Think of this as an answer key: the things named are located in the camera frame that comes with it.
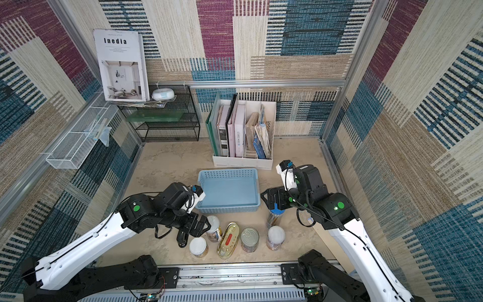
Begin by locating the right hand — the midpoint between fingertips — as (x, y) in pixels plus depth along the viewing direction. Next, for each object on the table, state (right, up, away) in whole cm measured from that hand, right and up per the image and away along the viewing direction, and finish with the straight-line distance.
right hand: (272, 191), depth 68 cm
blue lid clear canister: (+2, -11, +8) cm, 14 cm away
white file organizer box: (-9, +25, +27) cm, 37 cm away
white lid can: (-22, -17, +7) cm, 29 cm away
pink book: (-14, +25, +26) cm, 38 cm away
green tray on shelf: (-54, +33, +28) cm, 69 cm away
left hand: (-25, -11, 0) cm, 27 cm away
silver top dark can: (-8, -20, +7) cm, 22 cm away
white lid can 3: (+2, -18, +5) cm, 19 cm away
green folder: (-24, +28, +19) cm, 41 cm away
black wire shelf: (-46, +29, +52) cm, 75 cm away
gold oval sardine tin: (-16, -23, +12) cm, 30 cm away
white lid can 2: (-28, -23, +7) cm, 37 cm away
